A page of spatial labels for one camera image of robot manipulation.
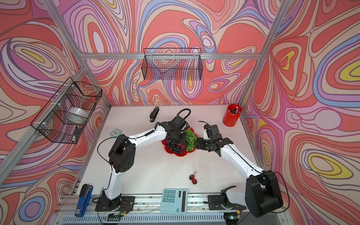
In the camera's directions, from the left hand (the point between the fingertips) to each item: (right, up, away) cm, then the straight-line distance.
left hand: (187, 139), depth 91 cm
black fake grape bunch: (-9, -5, -1) cm, 10 cm away
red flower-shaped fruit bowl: (-13, -7, -1) cm, 14 cm away
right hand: (+8, -4, -5) cm, 10 cm away
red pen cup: (+32, +16, +6) cm, 36 cm away
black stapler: (-26, +18, +19) cm, 36 cm away
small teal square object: (-52, +3, +8) cm, 52 cm away
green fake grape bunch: (+3, +1, 0) cm, 3 cm away
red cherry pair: (-2, -5, -3) cm, 6 cm away
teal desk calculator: (-8, -30, -18) cm, 36 cm away
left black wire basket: (-66, +14, -17) cm, 70 cm away
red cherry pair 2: (+3, -21, -9) cm, 23 cm away
